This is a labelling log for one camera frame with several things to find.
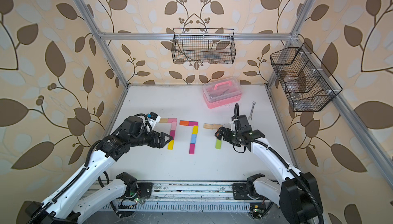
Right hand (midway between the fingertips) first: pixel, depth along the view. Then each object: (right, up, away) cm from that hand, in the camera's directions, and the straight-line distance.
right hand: (221, 137), depth 84 cm
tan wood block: (-2, +4, +12) cm, 13 cm away
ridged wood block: (-8, +4, +14) cm, 16 cm away
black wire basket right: (+41, +28, -11) cm, 50 cm away
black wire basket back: (-10, +56, +12) cm, 58 cm away
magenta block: (-17, +5, +15) cm, 23 cm away
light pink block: (-30, +3, +15) cm, 33 cm away
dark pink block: (-30, 0, +11) cm, 32 cm away
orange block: (-23, +6, +16) cm, 28 cm away
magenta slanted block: (-17, -8, +4) cm, 19 cm away
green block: (-1, -6, +7) cm, 9 cm away
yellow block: (-15, +2, +14) cm, 21 cm away
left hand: (-29, +4, -11) cm, 32 cm away
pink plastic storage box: (+3, +26, +22) cm, 34 cm away
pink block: (-31, +7, +16) cm, 36 cm away
